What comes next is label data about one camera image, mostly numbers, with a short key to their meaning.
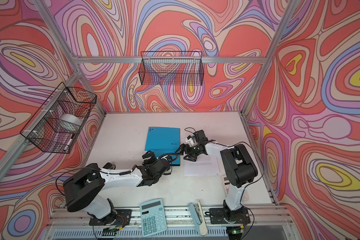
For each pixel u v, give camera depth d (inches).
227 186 32.3
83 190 17.2
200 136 30.9
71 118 28.9
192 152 32.5
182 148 32.9
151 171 26.5
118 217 28.5
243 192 21.5
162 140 40.9
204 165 36.1
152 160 30.4
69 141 28.7
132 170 22.6
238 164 19.6
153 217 28.3
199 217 27.7
